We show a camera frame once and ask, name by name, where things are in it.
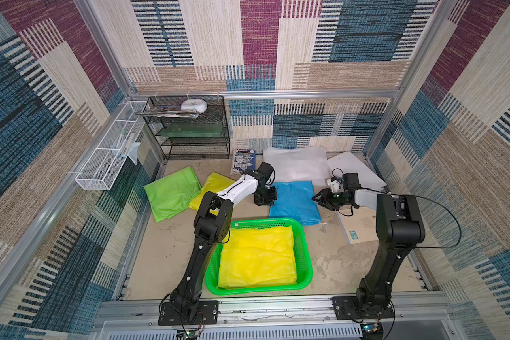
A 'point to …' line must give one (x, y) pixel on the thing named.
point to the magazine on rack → (170, 110)
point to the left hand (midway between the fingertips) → (274, 201)
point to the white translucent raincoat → (298, 164)
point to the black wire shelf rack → (189, 127)
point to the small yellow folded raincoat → (213, 183)
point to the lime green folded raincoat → (172, 194)
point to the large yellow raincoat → (253, 256)
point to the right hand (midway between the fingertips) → (315, 199)
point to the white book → (349, 163)
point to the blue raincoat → (295, 201)
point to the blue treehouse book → (244, 160)
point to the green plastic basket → (304, 270)
